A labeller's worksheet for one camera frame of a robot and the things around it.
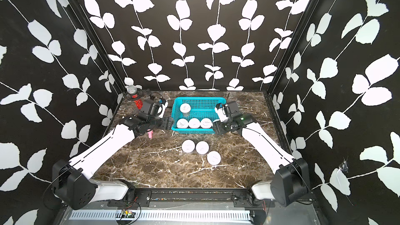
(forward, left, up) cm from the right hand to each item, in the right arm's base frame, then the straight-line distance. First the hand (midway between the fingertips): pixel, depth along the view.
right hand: (217, 122), depth 83 cm
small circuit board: (-40, +42, -17) cm, 61 cm away
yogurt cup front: (+17, +21, -9) cm, 28 cm away
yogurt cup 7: (-15, +2, -11) cm, 19 cm away
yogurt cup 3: (+5, +6, -10) cm, 13 cm away
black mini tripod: (+17, +41, +5) cm, 45 cm away
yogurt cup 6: (-10, +8, -10) cm, 17 cm away
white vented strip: (-40, +11, -17) cm, 45 cm away
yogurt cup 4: (+7, +1, -8) cm, 11 cm away
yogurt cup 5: (-9, +16, -11) cm, 22 cm away
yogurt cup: (+5, +21, -10) cm, 24 cm away
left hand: (+1, +27, +3) cm, 27 cm away
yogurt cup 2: (+5, +14, -9) cm, 17 cm away
